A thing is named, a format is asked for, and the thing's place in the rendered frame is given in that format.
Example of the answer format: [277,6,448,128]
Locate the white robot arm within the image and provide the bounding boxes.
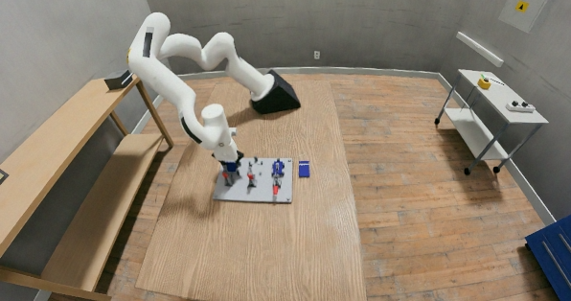
[127,12,274,151]

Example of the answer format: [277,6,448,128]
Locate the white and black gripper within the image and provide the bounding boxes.
[211,139,244,168]

